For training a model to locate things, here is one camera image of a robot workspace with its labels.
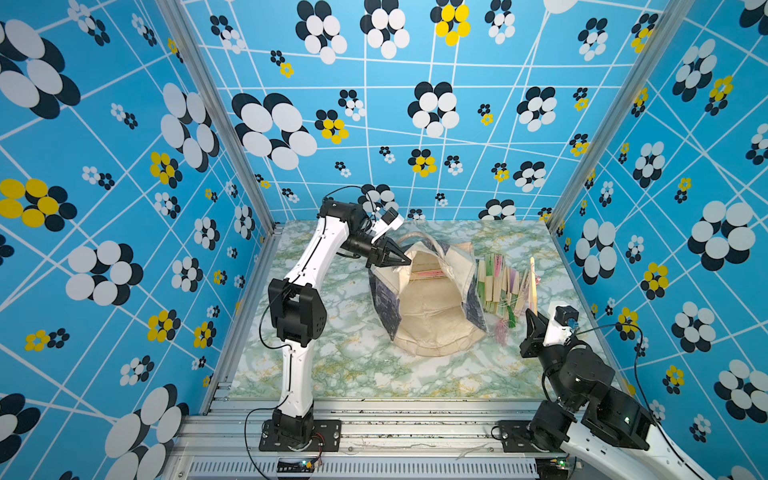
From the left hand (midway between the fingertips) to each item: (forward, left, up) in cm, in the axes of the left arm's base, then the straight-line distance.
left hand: (410, 261), depth 75 cm
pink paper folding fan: (-13, -27, +1) cm, 30 cm away
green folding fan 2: (+12, -29, -26) cm, 40 cm away
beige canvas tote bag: (+3, -8, -26) cm, 28 cm away
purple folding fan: (-5, -30, -28) cm, 41 cm away
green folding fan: (+11, -26, -26) cm, 39 cm away
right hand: (-13, -29, -2) cm, 32 cm away
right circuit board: (-40, -35, -28) cm, 60 cm away
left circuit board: (-40, +29, -31) cm, 59 cm away
